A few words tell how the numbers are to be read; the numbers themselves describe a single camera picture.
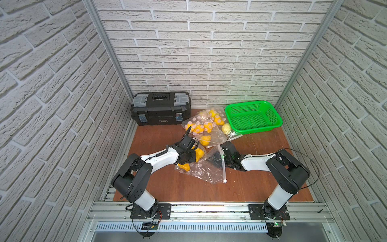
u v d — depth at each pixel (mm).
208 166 897
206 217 726
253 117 1146
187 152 777
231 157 725
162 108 988
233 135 976
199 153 891
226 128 1008
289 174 472
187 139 725
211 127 966
